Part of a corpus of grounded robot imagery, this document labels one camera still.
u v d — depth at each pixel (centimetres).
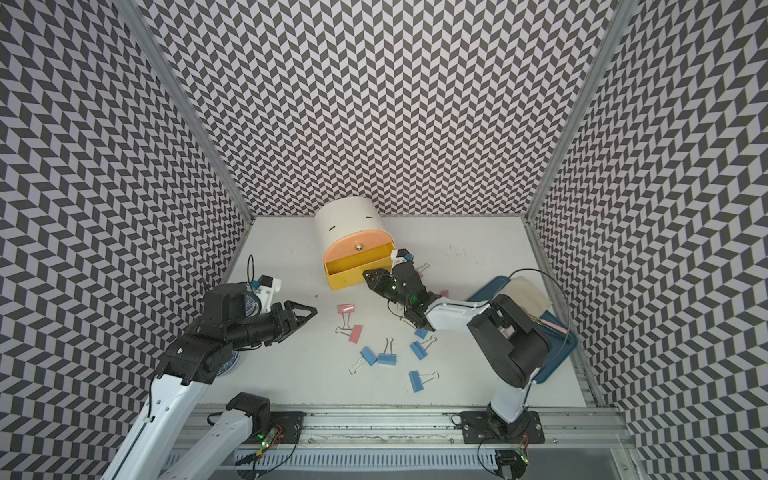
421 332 88
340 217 89
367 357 85
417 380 80
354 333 89
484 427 75
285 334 59
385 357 85
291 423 76
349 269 79
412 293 69
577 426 76
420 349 87
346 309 89
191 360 46
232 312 53
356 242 83
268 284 65
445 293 95
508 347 47
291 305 63
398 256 83
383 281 77
